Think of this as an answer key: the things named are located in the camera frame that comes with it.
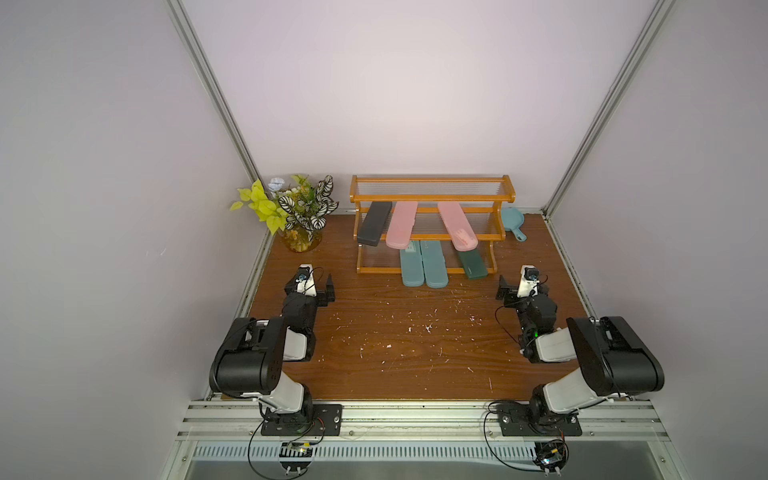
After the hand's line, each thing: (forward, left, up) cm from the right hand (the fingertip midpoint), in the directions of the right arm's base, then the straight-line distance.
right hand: (522, 273), depth 89 cm
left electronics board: (-45, +62, -11) cm, 78 cm away
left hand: (-2, +63, +1) cm, 63 cm away
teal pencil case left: (+7, +33, -7) cm, 35 cm away
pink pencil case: (+14, +37, +6) cm, 40 cm away
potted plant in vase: (+11, +69, +15) cm, 71 cm away
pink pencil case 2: (+14, +19, +5) cm, 24 cm away
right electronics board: (-44, 0, -12) cm, 46 cm away
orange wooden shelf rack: (+19, +26, +3) cm, 32 cm away
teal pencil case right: (+7, +26, -6) cm, 28 cm away
